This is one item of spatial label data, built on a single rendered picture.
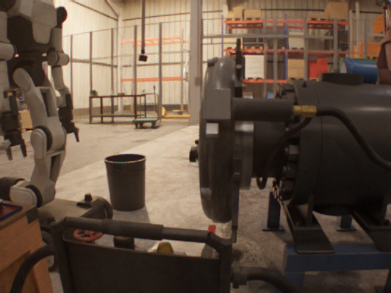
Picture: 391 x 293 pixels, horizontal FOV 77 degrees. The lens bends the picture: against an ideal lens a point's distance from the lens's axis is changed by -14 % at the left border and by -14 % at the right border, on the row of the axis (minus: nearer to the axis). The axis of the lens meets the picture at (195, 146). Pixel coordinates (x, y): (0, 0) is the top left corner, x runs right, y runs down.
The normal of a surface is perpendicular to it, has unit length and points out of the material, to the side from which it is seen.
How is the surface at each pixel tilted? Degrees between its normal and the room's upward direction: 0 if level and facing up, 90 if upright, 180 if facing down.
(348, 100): 44
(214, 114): 68
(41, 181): 90
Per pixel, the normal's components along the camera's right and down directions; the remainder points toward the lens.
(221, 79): -0.12, -0.56
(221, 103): -0.14, -0.22
